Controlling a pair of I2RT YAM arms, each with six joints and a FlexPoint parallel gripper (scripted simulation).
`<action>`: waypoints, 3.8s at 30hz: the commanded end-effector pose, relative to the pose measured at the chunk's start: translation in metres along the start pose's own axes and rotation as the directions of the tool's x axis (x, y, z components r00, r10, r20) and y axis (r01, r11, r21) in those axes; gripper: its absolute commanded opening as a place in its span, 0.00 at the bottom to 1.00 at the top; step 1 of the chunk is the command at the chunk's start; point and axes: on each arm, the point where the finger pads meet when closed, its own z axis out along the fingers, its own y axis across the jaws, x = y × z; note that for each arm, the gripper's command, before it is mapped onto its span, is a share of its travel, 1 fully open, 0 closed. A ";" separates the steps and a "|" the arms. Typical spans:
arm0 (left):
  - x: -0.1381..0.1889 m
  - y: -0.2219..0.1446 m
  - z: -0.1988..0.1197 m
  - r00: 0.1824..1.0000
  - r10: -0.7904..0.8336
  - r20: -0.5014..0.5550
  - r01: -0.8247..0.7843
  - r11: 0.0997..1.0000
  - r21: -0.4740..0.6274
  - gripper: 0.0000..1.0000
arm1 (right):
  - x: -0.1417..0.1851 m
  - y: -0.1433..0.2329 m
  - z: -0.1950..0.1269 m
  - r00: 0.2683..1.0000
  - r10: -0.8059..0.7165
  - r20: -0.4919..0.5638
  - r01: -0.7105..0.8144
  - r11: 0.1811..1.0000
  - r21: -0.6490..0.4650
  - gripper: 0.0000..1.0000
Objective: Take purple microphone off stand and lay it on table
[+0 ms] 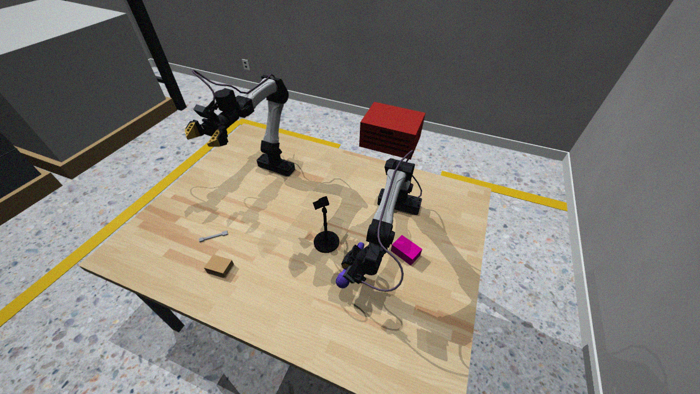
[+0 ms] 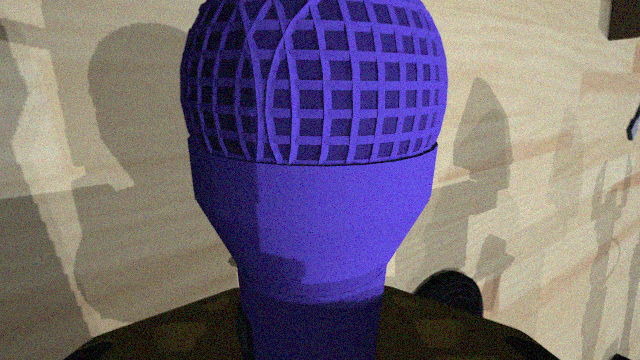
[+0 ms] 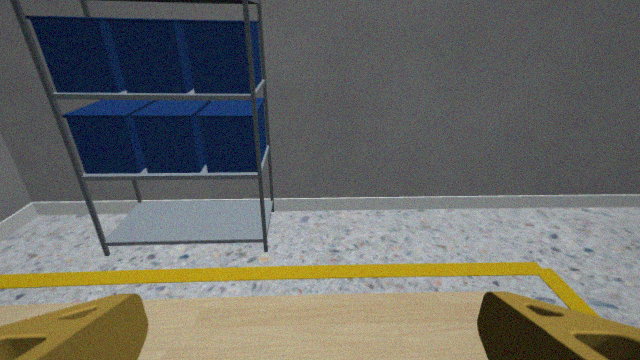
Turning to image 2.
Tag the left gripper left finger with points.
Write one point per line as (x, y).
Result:
(201, 330)

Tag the purple microphone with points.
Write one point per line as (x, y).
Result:
(313, 128)

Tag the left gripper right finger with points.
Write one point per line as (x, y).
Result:
(415, 328)

